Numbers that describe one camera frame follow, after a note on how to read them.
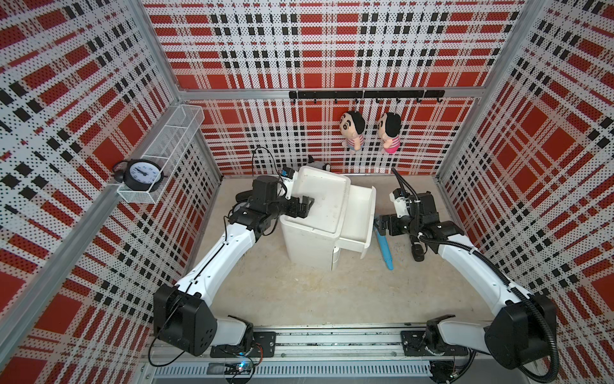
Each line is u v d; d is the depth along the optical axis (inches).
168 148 31.6
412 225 27.1
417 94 34.7
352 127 35.8
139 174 25.0
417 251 37.2
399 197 28.8
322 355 28.8
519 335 15.8
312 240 28.3
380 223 30.0
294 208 27.2
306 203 27.7
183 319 15.6
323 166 37.9
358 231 33.7
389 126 37.1
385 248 36.6
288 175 26.7
